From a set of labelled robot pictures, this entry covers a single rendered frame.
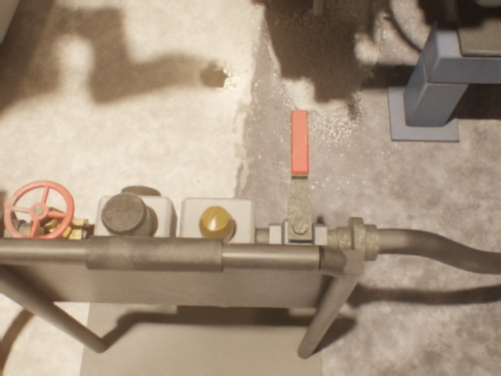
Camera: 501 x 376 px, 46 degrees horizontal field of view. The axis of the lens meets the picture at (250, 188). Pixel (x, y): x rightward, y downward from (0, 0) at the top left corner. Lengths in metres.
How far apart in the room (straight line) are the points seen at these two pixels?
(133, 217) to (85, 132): 0.68
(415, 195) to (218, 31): 0.57
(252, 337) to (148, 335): 0.19
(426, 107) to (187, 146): 0.48
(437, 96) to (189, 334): 0.64
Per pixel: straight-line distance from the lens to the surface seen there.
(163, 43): 1.36
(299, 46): 1.34
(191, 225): 0.65
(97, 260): 0.54
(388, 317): 1.11
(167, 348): 1.08
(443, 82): 1.14
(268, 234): 0.66
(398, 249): 0.67
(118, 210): 0.61
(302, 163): 0.65
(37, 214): 0.64
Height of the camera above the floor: 1.06
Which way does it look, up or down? 66 degrees down
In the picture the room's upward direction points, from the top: straight up
